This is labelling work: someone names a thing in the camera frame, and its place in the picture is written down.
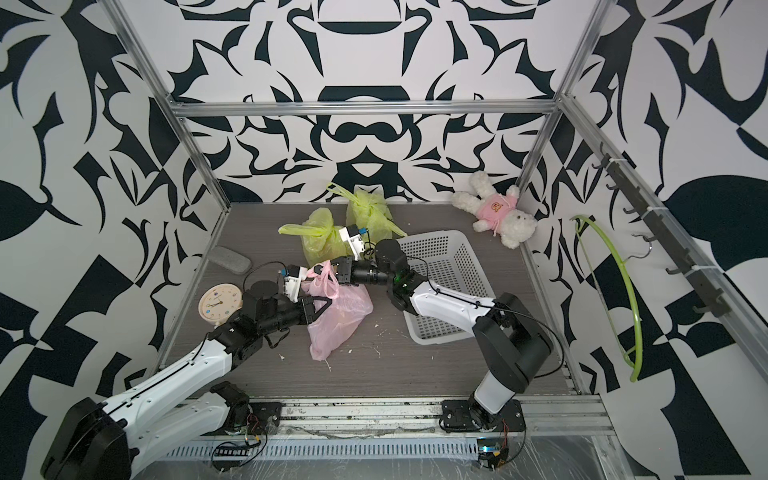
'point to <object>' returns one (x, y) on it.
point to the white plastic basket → (446, 257)
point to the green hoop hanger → (638, 365)
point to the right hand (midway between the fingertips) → (315, 269)
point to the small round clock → (219, 301)
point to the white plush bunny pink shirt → (496, 211)
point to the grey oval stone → (236, 263)
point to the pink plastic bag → (350, 308)
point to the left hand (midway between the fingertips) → (330, 296)
